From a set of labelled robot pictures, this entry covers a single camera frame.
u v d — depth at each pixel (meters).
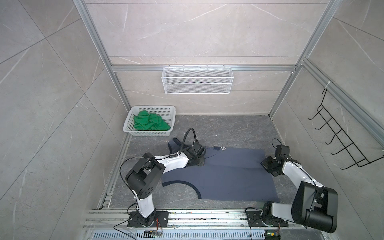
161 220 0.73
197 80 1.01
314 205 0.45
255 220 0.73
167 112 1.15
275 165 0.67
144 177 0.47
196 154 0.72
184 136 0.71
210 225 0.73
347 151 0.63
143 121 1.07
